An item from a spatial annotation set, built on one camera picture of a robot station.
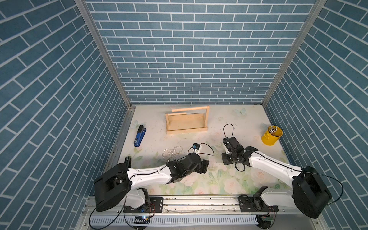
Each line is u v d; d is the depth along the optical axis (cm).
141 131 101
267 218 71
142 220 72
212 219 71
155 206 74
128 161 87
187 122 112
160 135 102
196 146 72
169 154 93
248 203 74
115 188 42
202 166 73
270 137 91
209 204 75
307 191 42
